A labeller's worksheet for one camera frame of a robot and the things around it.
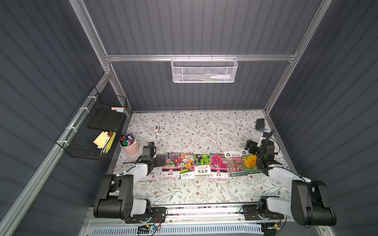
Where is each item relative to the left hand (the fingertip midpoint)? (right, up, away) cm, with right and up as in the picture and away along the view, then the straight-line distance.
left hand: (156, 159), depth 93 cm
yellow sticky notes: (-20, +15, -24) cm, 35 cm away
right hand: (+62, +11, -3) cm, 63 cm away
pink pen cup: (-16, +11, -4) cm, 20 cm away
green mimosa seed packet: (+29, -3, -2) cm, 29 cm away
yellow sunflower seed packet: (+60, -1, -2) cm, 60 cm away
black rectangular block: (+74, +22, +16) cm, 79 cm away
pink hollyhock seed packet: (+39, -5, -4) cm, 40 cm away
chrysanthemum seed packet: (+10, -5, -4) cm, 12 cm away
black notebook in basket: (-22, +25, -18) cm, 38 cm away
